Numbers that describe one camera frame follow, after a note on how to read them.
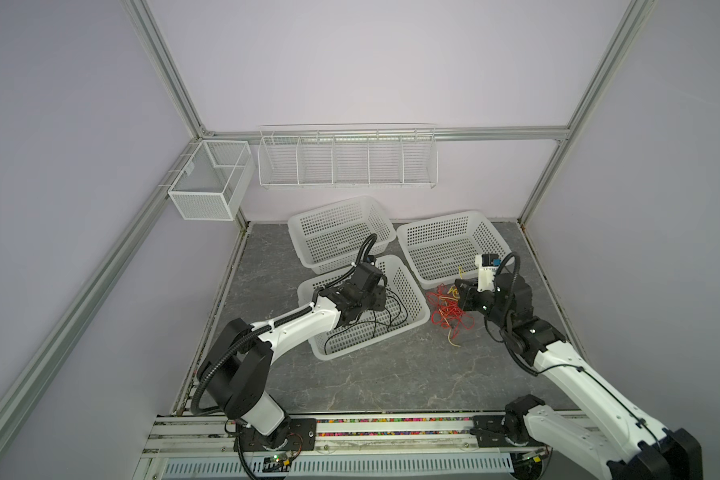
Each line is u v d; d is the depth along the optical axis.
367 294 0.68
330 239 1.16
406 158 1.01
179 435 0.75
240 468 0.70
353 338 0.90
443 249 1.12
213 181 1.01
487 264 0.67
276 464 0.72
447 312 0.90
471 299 0.69
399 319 0.94
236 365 0.44
